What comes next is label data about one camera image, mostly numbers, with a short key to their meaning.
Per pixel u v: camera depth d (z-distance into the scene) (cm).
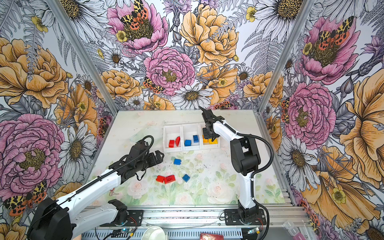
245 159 54
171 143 101
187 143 102
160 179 87
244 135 57
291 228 70
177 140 102
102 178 52
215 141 81
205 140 97
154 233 70
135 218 74
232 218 74
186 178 85
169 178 86
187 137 105
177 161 95
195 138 103
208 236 66
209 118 79
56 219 39
